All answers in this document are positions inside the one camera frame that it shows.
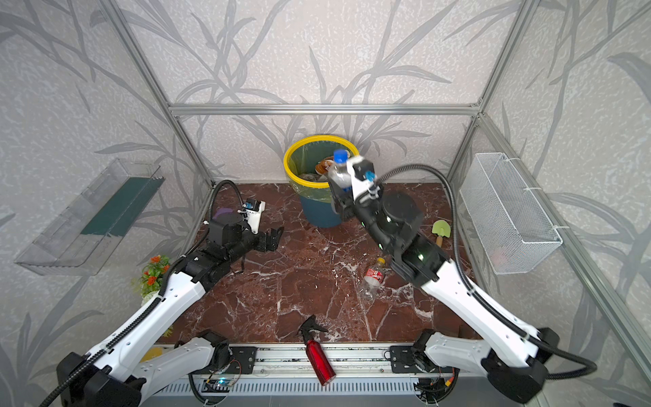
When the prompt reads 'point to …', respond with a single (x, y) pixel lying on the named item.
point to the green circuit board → (215, 386)
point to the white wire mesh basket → (514, 230)
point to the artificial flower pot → (149, 282)
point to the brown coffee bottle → (322, 167)
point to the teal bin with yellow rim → (314, 214)
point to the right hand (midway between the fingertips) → (346, 168)
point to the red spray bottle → (319, 365)
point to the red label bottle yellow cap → (373, 279)
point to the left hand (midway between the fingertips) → (274, 217)
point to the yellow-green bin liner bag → (303, 161)
